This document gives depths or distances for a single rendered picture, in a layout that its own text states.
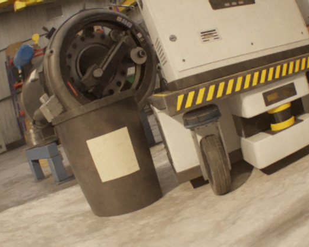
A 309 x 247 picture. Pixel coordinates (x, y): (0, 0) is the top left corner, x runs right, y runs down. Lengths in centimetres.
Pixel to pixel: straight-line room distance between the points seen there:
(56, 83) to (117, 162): 93
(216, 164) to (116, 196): 37
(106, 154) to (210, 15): 54
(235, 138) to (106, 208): 47
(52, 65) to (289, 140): 141
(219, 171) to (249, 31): 44
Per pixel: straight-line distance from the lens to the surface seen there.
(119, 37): 237
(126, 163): 123
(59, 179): 235
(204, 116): 105
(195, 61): 110
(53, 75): 207
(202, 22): 113
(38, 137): 639
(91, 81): 207
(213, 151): 104
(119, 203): 125
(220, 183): 105
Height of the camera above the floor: 34
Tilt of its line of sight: 4 degrees down
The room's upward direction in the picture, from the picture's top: 18 degrees counter-clockwise
